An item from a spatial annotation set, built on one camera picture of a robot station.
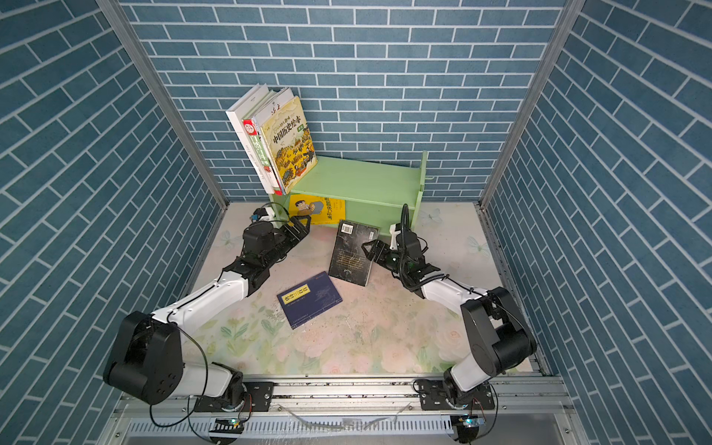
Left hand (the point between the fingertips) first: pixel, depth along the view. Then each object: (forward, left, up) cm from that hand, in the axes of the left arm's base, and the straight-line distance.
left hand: (307, 224), depth 84 cm
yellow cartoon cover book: (+15, -2, -9) cm, 18 cm away
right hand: (-4, -18, -8) cm, 20 cm away
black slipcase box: (-3, -13, -16) cm, 21 cm away
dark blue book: (-15, +1, -22) cm, 26 cm away
